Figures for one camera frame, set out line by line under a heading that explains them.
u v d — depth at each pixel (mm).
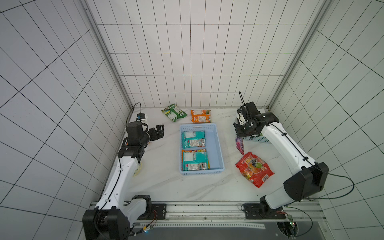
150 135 692
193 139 974
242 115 657
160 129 716
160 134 711
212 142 988
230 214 727
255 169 813
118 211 396
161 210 727
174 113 1138
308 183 410
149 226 681
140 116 670
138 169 876
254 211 727
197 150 929
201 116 1126
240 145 794
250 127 569
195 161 867
